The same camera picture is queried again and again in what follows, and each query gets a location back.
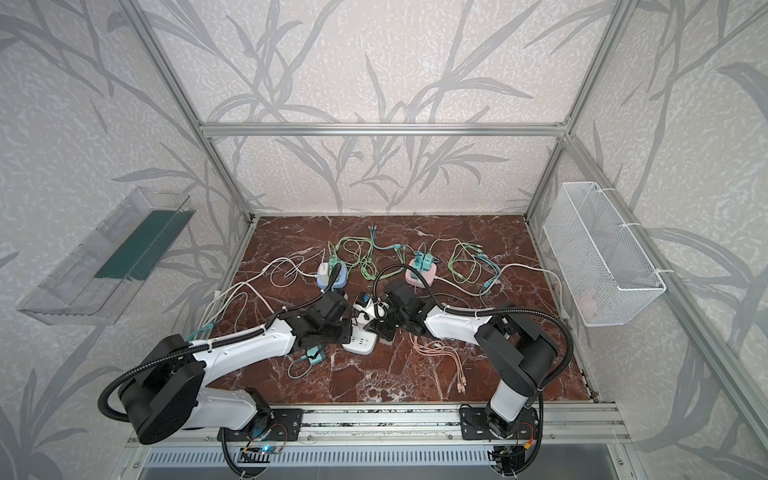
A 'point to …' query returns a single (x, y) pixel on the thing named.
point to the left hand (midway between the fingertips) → (356, 325)
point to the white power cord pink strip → (492, 287)
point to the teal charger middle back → (418, 260)
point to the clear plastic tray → (90, 283)
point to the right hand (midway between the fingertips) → (369, 312)
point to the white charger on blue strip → (323, 268)
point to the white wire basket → (607, 278)
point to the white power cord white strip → (247, 283)
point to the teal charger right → (427, 262)
